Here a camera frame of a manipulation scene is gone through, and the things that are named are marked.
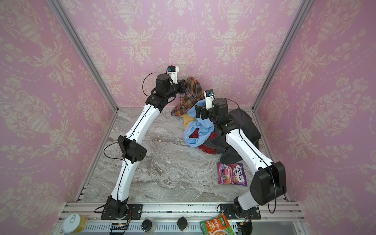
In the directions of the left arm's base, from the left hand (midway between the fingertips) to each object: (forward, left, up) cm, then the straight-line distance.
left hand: (189, 80), depth 82 cm
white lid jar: (-64, +51, -34) cm, 89 cm away
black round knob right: (-64, +1, -28) cm, 70 cm away
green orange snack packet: (-64, -15, -36) cm, 75 cm away
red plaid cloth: (0, -3, -10) cm, 10 cm away
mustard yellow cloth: (+2, +2, -35) cm, 35 cm away
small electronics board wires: (-64, +32, -42) cm, 83 cm away
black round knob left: (-65, +16, -32) cm, 74 cm away
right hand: (-11, -9, -6) cm, 16 cm away
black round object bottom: (-64, -30, -39) cm, 80 cm away
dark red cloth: (-16, -4, -30) cm, 34 cm away
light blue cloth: (-12, -11, -27) cm, 32 cm away
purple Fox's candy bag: (-39, -25, -35) cm, 58 cm away
